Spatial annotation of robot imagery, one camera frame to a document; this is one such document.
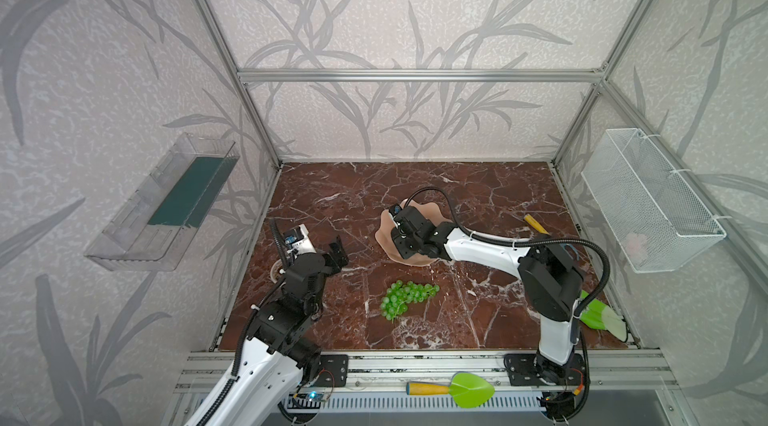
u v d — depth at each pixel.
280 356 0.50
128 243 0.60
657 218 0.63
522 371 0.73
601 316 0.82
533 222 1.01
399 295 0.82
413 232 0.69
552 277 0.48
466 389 0.72
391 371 0.75
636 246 0.72
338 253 0.67
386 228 0.94
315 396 0.71
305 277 0.53
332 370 0.73
